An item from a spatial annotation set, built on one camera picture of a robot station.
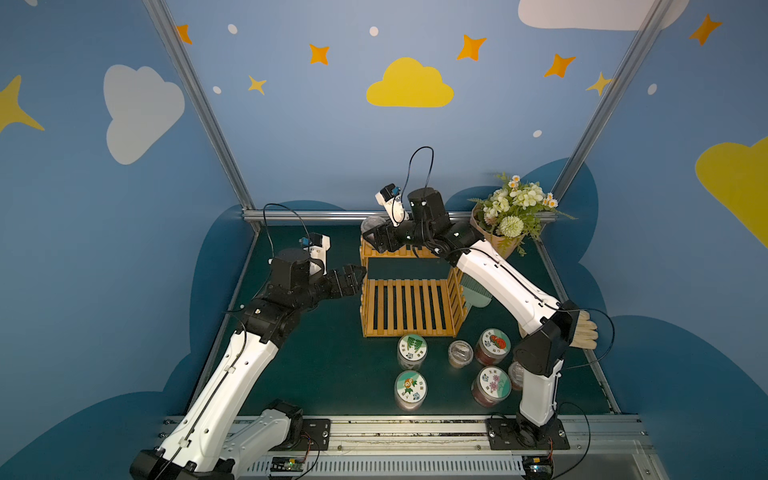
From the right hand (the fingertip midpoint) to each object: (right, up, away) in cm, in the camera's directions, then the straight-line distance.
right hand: (378, 226), depth 76 cm
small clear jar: (-2, +1, 0) cm, 2 cm away
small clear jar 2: (+23, -35, +6) cm, 43 cm away
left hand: (-6, -11, -5) cm, 13 cm away
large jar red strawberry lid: (+31, -33, +4) cm, 45 cm away
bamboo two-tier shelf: (+10, -20, +25) cm, 33 cm away
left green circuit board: (-22, -59, -4) cm, 63 cm away
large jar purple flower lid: (+29, -41, -1) cm, 50 cm away
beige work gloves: (+65, -33, +16) cm, 75 cm away
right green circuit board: (+40, -61, -4) cm, 72 cm away
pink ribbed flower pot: (+40, -4, +19) cm, 45 cm away
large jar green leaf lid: (+9, -34, +4) cm, 35 cm away
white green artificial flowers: (+41, +6, +12) cm, 43 cm away
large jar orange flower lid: (+8, -42, -2) cm, 42 cm away
